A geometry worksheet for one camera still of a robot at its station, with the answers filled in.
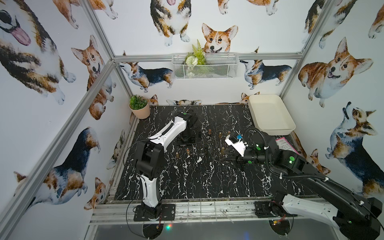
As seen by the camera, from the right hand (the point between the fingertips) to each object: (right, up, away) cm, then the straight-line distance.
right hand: (222, 156), depth 63 cm
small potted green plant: (-52, +25, +40) cm, 70 cm away
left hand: (-14, 0, +23) cm, 27 cm away
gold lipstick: (+11, +6, +42) cm, 44 cm away
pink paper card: (+45, -1, +35) cm, 56 cm away
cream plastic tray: (+41, +18, +44) cm, 63 cm away
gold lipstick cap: (-24, -7, +29) cm, 38 cm away
